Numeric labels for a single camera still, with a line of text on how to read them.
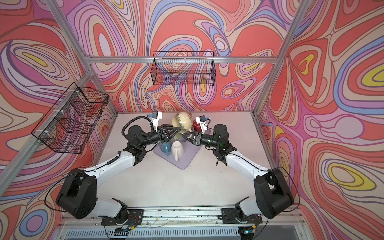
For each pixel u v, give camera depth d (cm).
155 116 65
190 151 96
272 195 42
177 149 88
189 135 72
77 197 42
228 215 74
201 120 70
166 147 91
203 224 72
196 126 74
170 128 66
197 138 66
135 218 72
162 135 67
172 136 66
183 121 69
